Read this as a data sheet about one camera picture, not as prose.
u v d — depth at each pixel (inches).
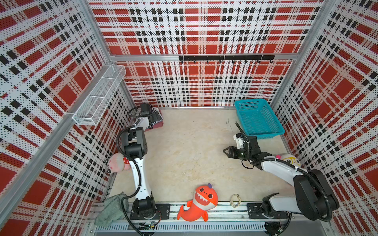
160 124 42.5
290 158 33.1
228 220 28.6
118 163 33.3
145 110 34.8
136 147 24.4
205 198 27.7
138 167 24.5
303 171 18.1
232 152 30.8
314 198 16.5
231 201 29.7
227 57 35.2
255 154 27.0
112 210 29.1
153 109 44.3
